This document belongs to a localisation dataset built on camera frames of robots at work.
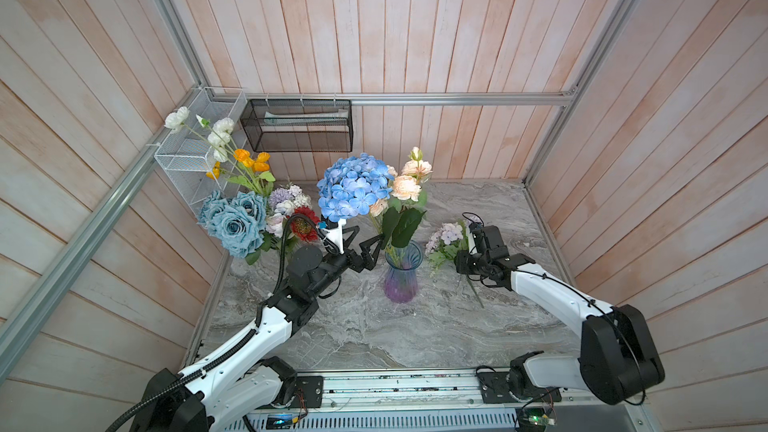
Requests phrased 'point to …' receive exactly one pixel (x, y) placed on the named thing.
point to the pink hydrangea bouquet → (450, 241)
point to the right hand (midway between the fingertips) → (461, 257)
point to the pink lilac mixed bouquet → (286, 201)
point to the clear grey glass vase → (289, 251)
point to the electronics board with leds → (534, 419)
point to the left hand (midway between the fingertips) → (372, 238)
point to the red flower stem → (305, 223)
